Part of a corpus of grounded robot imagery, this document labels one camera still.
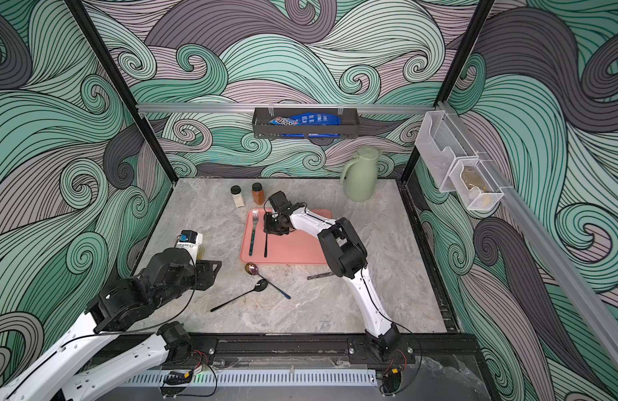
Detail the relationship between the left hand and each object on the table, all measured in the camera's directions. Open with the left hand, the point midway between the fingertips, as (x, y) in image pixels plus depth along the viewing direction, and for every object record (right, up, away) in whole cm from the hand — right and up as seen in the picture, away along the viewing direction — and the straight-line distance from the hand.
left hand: (217, 261), depth 68 cm
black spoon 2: (+9, -1, +29) cm, 30 cm away
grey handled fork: (+30, -11, +21) cm, 39 cm away
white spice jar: (-5, +21, +35) cm, 41 cm away
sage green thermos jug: (+48, +28, +31) cm, 63 cm away
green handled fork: (+3, +8, +36) cm, 37 cm away
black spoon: (+9, -13, +17) cm, 23 cm away
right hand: (+10, +5, +32) cm, 34 cm away
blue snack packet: (+26, +47, +24) cm, 59 cm away
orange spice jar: (+5, +19, +36) cm, 41 cm away
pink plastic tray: (+20, -3, +31) cm, 37 cm away
